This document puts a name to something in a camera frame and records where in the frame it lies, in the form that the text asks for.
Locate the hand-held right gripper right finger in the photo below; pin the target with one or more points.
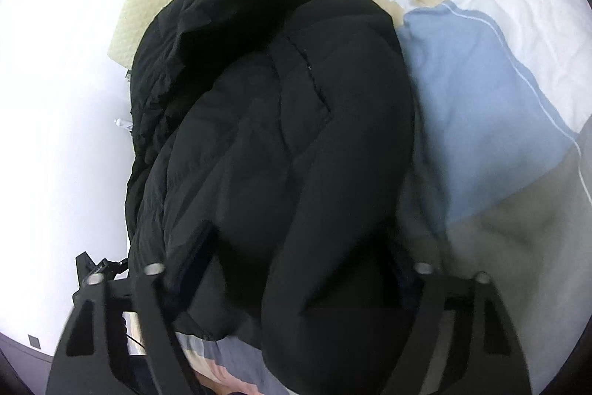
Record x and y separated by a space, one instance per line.
430 307

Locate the black puffer jacket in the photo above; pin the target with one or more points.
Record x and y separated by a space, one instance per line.
277 145

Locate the small grey wall plate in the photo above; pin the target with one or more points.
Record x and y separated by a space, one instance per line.
35 342

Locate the patchwork checked blanket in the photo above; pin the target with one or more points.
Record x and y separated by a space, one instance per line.
485 99

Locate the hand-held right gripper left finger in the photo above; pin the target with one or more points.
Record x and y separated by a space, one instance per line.
189 265

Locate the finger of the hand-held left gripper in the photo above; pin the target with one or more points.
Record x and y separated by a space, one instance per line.
88 264

